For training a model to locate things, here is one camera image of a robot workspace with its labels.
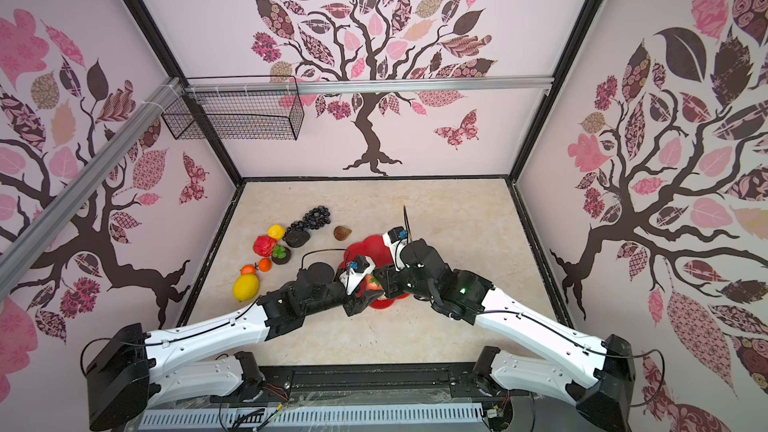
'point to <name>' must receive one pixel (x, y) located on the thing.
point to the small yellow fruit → (276, 231)
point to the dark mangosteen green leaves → (280, 255)
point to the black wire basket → (240, 108)
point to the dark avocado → (296, 236)
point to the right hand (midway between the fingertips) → (374, 270)
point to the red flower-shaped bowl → (375, 248)
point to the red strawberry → (373, 283)
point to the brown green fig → (341, 233)
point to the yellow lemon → (245, 287)
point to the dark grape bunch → (314, 219)
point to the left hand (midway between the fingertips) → (375, 288)
